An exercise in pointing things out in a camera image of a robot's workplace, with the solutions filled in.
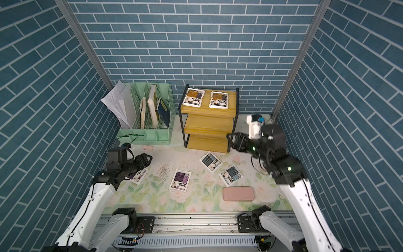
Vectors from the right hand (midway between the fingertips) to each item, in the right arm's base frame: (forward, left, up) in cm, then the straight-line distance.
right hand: (232, 136), depth 63 cm
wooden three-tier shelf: (+21, +13, -21) cm, 33 cm away
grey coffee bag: (+7, +9, -35) cm, 37 cm away
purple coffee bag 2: (-5, +51, -38) cm, 64 cm away
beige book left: (+26, +53, -15) cm, 61 cm away
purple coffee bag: (-6, +25, -35) cm, 44 cm away
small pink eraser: (+12, +51, -33) cm, 62 cm away
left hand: (-2, +39, -21) cm, 45 cm away
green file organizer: (+21, +52, -33) cm, 65 cm away
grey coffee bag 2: (-1, -3, -35) cm, 35 cm away
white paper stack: (+26, +63, -7) cm, 68 cm away
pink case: (-9, -9, -39) cm, 42 cm away
